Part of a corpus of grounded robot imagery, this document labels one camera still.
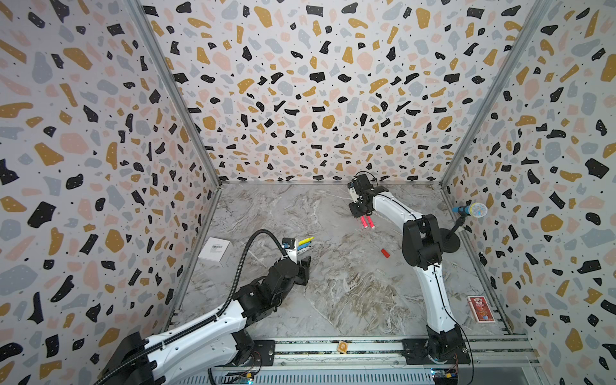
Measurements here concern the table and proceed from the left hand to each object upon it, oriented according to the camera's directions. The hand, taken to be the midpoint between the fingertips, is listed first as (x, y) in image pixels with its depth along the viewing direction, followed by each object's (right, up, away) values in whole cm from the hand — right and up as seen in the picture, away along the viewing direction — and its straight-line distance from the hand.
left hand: (308, 257), depth 78 cm
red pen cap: (+30, -2, +19) cm, 35 cm away
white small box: (-36, -1, +14) cm, 39 cm away
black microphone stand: (+57, +3, +21) cm, 61 cm away
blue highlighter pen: (-4, 0, +20) cm, 20 cm away
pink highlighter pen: (+26, +9, +28) cm, 39 cm away
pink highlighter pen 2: (+23, +9, +28) cm, 37 cm away
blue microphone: (+55, +16, 0) cm, 57 cm away
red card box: (+59, -18, +3) cm, 62 cm away
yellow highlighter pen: (-3, +2, +22) cm, 22 cm away
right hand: (+21, +16, +29) cm, 39 cm away
